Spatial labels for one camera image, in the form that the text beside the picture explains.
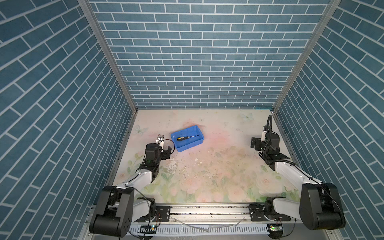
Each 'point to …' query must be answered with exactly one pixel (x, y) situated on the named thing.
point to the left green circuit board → (147, 232)
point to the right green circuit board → (275, 230)
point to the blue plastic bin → (188, 143)
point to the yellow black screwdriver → (180, 138)
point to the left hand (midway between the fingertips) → (160, 144)
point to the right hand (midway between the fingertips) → (260, 137)
